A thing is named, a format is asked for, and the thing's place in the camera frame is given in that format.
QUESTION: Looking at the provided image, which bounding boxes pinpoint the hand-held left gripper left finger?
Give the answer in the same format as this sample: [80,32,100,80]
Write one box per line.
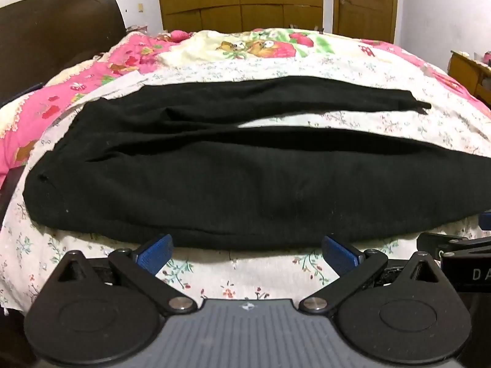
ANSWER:
[46,233,198,315]

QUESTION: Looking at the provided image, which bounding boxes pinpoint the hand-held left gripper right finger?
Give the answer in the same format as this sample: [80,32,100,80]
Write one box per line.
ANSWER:
[299,235,447,315]

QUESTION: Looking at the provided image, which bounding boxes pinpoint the black pants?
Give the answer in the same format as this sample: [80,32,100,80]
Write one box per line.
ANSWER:
[23,76,491,250]

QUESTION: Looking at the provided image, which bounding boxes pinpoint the white floral bed sheet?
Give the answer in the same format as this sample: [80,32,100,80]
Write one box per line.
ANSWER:
[0,52,491,315]

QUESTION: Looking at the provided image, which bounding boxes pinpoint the wooden side table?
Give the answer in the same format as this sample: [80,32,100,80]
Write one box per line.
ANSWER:
[448,50,491,105]

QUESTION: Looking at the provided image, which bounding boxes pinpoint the pink cartoon quilt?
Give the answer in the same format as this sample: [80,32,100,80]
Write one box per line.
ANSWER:
[0,27,491,177]

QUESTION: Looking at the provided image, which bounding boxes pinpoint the dark wooden headboard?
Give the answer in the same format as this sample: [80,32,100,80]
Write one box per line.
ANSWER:
[0,0,127,104]

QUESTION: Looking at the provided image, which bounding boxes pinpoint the brown wooden door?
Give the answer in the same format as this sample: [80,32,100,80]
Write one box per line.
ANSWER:
[333,0,397,43]

